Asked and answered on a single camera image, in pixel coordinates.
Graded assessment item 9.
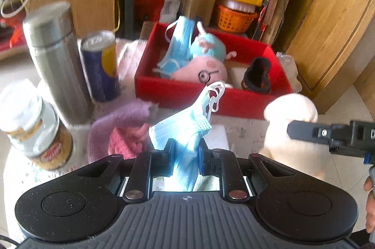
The white green towel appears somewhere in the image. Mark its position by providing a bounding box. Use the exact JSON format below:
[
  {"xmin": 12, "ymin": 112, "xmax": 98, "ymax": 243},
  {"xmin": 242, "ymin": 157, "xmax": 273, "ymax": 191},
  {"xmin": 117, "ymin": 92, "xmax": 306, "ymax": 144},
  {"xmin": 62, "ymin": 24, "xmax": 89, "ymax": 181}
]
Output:
[{"xmin": 259, "ymin": 93, "xmax": 332, "ymax": 180}]

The pink knitted item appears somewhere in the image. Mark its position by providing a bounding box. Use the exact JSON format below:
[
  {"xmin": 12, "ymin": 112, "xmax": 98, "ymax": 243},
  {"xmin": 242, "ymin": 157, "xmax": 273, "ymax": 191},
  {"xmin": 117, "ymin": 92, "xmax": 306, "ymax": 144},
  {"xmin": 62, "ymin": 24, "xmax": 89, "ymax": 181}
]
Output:
[{"xmin": 107, "ymin": 123, "xmax": 151, "ymax": 160}]

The light blue face mask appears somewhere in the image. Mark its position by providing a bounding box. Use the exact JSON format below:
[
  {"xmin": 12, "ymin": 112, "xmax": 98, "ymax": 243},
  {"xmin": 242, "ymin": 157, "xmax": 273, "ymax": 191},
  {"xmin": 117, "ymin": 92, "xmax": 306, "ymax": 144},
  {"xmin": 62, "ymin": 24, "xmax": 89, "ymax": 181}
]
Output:
[{"xmin": 149, "ymin": 81, "xmax": 225, "ymax": 192}]

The person's right hand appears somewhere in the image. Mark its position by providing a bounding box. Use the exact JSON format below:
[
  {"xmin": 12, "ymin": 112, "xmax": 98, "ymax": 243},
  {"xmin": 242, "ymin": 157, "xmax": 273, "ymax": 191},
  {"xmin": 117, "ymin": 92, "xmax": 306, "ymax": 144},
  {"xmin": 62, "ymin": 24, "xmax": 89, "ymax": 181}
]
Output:
[{"xmin": 364, "ymin": 177, "xmax": 375, "ymax": 233}]

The floral tablecloth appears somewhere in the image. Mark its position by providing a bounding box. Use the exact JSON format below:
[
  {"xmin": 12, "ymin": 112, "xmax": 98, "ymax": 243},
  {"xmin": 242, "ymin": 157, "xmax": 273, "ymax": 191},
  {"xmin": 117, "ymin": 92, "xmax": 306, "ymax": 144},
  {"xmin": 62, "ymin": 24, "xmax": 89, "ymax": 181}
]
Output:
[{"xmin": 4, "ymin": 38, "xmax": 270, "ymax": 243}]

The purple knitted glove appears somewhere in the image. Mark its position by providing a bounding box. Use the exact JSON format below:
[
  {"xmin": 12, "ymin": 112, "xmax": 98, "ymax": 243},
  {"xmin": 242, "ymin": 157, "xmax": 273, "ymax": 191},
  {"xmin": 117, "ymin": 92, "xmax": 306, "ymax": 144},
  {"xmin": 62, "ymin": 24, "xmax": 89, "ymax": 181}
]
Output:
[{"xmin": 87, "ymin": 97, "xmax": 158, "ymax": 163}]

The clear plastic bag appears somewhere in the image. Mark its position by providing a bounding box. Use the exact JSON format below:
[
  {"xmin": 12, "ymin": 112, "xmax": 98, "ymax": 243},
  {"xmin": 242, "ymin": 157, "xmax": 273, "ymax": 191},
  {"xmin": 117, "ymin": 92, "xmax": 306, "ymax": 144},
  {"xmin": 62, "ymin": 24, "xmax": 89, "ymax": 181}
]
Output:
[{"xmin": 276, "ymin": 52, "xmax": 302, "ymax": 93}]

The pink pig plush toy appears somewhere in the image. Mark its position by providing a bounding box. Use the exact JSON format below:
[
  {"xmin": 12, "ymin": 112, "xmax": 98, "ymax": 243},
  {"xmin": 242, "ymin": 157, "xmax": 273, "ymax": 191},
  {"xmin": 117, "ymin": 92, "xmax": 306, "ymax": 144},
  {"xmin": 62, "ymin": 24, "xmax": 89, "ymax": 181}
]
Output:
[{"xmin": 170, "ymin": 21, "xmax": 237, "ymax": 85}]

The red cardboard box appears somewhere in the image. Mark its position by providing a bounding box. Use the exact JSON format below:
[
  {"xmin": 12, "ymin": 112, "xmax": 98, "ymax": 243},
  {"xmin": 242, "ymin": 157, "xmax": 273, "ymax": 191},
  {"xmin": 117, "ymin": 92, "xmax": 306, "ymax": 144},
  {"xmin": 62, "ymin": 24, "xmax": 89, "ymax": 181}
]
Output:
[{"xmin": 134, "ymin": 22, "xmax": 292, "ymax": 119}]

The wooden cabinet right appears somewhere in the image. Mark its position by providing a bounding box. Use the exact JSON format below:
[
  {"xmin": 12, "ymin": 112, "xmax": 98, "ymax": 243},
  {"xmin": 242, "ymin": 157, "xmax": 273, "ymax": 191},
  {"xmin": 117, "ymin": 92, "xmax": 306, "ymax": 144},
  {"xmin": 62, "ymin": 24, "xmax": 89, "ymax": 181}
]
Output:
[{"xmin": 274, "ymin": 0, "xmax": 374, "ymax": 114}]

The blue yellow drink can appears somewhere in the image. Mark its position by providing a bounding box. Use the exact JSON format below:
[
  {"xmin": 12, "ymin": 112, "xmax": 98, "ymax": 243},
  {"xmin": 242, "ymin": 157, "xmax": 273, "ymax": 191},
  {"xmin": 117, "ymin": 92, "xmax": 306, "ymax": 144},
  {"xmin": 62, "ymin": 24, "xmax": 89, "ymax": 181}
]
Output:
[{"xmin": 81, "ymin": 30, "xmax": 120, "ymax": 102}]

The glass jar white lid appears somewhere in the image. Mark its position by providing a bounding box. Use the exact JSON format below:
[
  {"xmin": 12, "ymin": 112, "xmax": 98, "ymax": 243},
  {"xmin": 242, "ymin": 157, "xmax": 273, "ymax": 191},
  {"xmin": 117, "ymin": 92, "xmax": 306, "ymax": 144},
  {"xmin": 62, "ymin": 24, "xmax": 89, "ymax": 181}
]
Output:
[{"xmin": 1, "ymin": 78, "xmax": 74, "ymax": 170}]

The blue face mask in box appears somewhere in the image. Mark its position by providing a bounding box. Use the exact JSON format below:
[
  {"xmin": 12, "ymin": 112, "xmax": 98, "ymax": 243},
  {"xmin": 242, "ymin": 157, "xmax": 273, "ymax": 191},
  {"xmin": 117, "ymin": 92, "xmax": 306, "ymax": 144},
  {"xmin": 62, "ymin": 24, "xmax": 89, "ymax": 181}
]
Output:
[{"xmin": 153, "ymin": 15, "xmax": 195, "ymax": 78}]

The orange plastic basket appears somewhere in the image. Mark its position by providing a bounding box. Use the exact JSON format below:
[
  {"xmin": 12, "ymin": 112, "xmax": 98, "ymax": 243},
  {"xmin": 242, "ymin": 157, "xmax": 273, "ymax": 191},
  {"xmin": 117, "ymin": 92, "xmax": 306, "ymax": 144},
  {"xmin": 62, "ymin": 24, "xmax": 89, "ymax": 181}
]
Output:
[{"xmin": 215, "ymin": 5, "xmax": 257, "ymax": 33}]

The red white plastic bag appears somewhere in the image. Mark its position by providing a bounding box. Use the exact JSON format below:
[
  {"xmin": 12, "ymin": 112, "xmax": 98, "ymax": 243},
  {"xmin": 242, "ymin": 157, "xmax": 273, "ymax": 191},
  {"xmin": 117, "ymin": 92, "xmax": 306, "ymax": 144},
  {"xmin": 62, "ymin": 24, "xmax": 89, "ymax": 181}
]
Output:
[{"xmin": 134, "ymin": 0, "xmax": 180, "ymax": 24}]

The stainless steel thermos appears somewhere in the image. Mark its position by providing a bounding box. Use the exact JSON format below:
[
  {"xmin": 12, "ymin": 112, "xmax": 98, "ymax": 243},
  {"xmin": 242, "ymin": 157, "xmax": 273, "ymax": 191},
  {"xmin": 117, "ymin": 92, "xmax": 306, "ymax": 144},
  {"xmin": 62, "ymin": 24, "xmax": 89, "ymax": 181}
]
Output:
[{"xmin": 23, "ymin": 1, "xmax": 94, "ymax": 125}]

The wooden TV cabinet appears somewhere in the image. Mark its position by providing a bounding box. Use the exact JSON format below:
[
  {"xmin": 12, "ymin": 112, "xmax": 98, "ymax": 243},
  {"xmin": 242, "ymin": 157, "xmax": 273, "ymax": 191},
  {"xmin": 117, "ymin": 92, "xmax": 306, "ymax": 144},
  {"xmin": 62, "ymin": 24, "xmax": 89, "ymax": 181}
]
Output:
[{"xmin": 0, "ymin": 0, "xmax": 125, "ymax": 61}]

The yellow cable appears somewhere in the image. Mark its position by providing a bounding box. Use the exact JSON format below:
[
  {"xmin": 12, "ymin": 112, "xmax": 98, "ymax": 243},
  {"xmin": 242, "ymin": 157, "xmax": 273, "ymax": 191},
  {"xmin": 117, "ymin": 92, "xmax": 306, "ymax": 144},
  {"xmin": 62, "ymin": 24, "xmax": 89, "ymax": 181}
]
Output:
[{"xmin": 112, "ymin": 0, "xmax": 124, "ymax": 33}]

